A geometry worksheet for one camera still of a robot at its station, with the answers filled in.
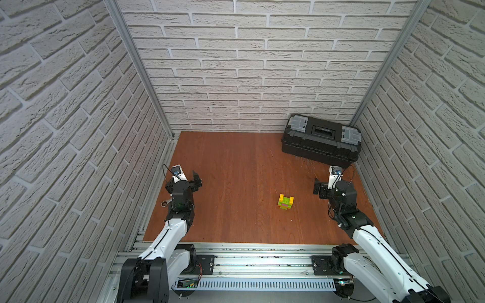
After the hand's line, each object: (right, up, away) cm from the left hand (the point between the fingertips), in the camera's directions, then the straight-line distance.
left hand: (186, 170), depth 83 cm
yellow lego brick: (+43, -13, +2) cm, 45 cm away
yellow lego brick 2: (+47, -14, 0) cm, 49 cm away
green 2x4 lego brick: (+45, -16, +3) cm, 48 cm away
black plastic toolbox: (+62, +16, +14) cm, 66 cm away
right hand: (+64, -3, -2) cm, 64 cm away
